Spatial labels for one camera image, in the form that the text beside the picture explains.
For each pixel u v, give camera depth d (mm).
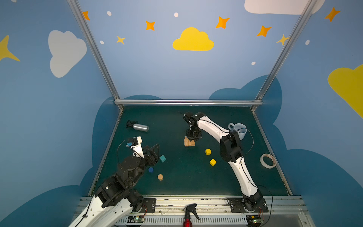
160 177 820
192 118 761
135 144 554
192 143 984
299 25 756
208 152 929
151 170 864
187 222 678
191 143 982
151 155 581
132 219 718
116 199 453
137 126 1044
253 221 717
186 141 963
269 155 929
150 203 750
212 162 885
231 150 618
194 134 882
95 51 845
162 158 902
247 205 654
